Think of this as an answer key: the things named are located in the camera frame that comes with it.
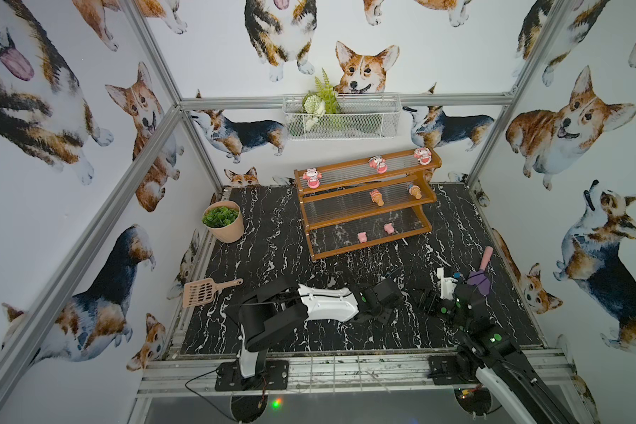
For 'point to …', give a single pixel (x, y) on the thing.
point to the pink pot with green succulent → (225, 218)
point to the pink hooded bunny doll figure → (313, 177)
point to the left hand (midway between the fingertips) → (391, 306)
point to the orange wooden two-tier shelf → (353, 205)
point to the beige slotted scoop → (205, 290)
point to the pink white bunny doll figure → (423, 155)
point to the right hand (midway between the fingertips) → (412, 291)
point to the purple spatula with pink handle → (478, 277)
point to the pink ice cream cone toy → (376, 197)
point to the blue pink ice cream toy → (415, 191)
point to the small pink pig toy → (362, 237)
